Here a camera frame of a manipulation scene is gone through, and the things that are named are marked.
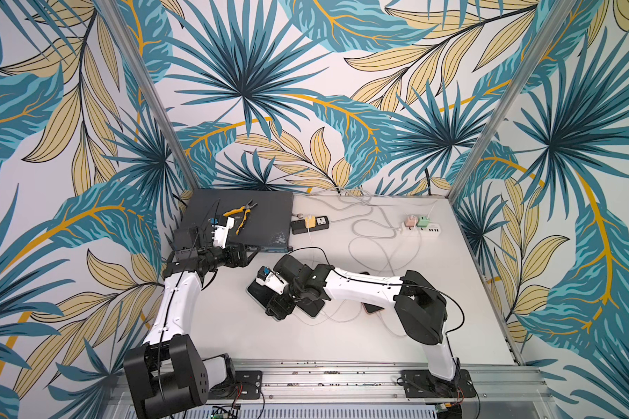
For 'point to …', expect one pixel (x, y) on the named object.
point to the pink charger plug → (410, 223)
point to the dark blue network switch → (260, 220)
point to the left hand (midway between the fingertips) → (249, 248)
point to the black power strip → (300, 226)
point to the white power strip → (432, 230)
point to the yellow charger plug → (310, 222)
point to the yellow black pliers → (247, 209)
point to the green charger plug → (423, 222)
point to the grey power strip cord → (369, 211)
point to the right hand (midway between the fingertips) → (260, 326)
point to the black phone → (312, 306)
